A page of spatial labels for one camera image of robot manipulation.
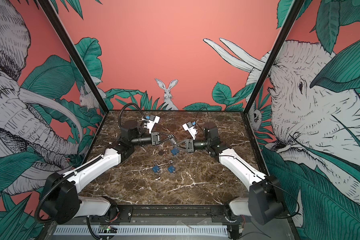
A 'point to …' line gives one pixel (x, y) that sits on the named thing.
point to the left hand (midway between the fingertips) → (170, 135)
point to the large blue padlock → (175, 151)
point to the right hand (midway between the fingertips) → (176, 146)
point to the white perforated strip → (146, 230)
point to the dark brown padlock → (172, 141)
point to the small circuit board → (107, 229)
